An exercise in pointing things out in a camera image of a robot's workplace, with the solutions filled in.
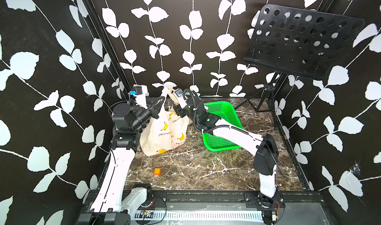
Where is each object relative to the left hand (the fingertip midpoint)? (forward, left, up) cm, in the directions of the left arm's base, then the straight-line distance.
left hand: (164, 96), depth 64 cm
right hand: (+9, -4, -9) cm, 14 cm away
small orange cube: (-20, +8, -40) cm, 45 cm away
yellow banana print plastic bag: (-7, 0, -18) cm, 19 cm away
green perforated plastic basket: (+22, -37, -38) cm, 58 cm away
